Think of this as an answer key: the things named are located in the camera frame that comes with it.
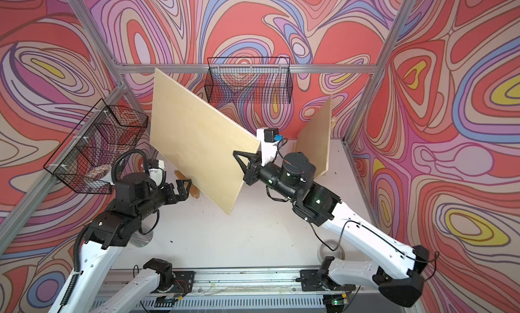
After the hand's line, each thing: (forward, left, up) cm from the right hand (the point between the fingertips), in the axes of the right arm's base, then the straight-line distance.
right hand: (234, 158), depth 55 cm
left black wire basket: (+23, +52, -9) cm, 58 cm away
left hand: (+3, +20, -15) cm, 25 cm away
